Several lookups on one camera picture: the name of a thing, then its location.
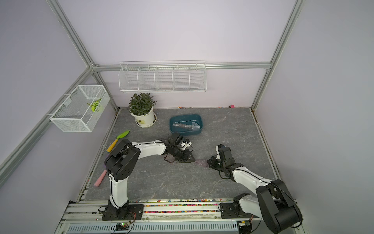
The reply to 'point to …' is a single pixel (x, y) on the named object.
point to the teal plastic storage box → (186, 124)
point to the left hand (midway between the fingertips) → (192, 161)
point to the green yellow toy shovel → (121, 135)
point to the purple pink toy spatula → (96, 184)
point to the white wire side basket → (79, 110)
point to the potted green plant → (141, 107)
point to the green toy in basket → (94, 104)
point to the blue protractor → (195, 126)
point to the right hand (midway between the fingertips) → (207, 160)
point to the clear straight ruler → (190, 127)
